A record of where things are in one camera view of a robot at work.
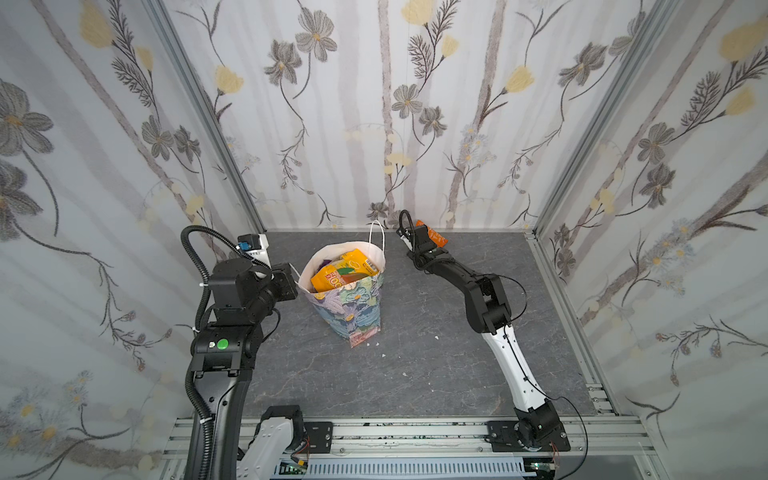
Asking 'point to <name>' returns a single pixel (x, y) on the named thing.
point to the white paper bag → (353, 309)
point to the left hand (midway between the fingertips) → (291, 263)
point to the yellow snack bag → (351, 265)
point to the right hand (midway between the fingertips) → (427, 231)
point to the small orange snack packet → (437, 239)
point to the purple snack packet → (324, 263)
